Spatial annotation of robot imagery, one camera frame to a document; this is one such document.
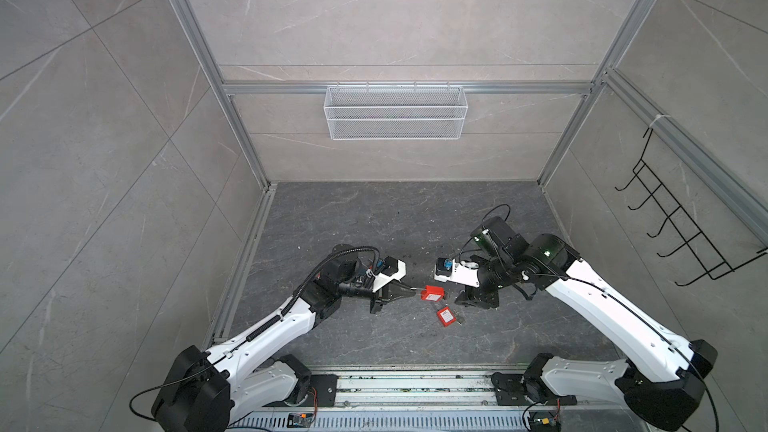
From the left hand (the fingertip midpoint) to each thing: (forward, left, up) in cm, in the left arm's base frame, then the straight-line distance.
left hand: (412, 285), depth 70 cm
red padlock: (-3, -4, +1) cm, 5 cm away
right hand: (0, -11, 0) cm, 11 cm away
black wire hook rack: (-3, -61, +13) cm, 62 cm away
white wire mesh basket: (+59, +1, +8) cm, 60 cm away
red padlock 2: (-1, -11, -19) cm, 22 cm away
